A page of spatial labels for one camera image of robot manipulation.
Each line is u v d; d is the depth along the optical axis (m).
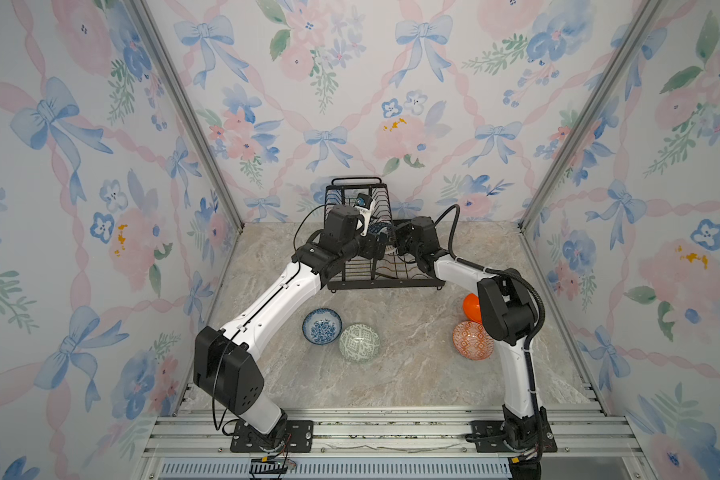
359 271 1.07
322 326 0.92
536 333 0.57
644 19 0.69
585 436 0.76
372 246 0.69
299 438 0.74
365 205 0.66
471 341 0.88
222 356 0.42
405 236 0.90
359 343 0.88
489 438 0.72
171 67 0.78
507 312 0.58
